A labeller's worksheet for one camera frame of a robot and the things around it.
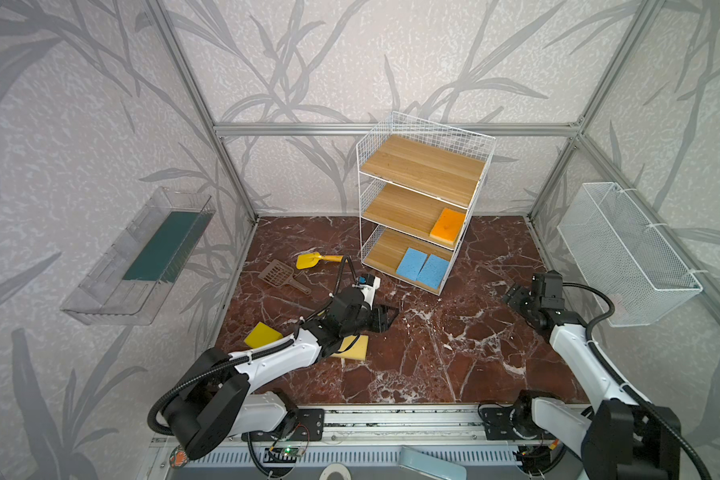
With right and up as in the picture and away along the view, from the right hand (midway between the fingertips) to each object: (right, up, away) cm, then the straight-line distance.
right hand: (518, 288), depth 88 cm
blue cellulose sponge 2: (-23, +4, +12) cm, 26 cm away
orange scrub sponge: (-22, +18, -5) cm, 29 cm away
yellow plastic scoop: (-65, +7, +17) cm, 68 cm away
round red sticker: (-88, -37, -18) cm, 98 cm away
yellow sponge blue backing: (-76, -14, 0) cm, 78 cm away
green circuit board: (-62, -36, -17) cm, 74 cm away
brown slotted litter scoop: (-76, +3, +15) cm, 77 cm away
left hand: (-36, -3, -7) cm, 37 cm away
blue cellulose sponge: (-30, +6, +17) cm, 35 cm away
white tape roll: (-51, -38, -19) cm, 67 cm away
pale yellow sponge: (-47, -17, -3) cm, 50 cm away
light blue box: (-30, -35, -23) cm, 51 cm away
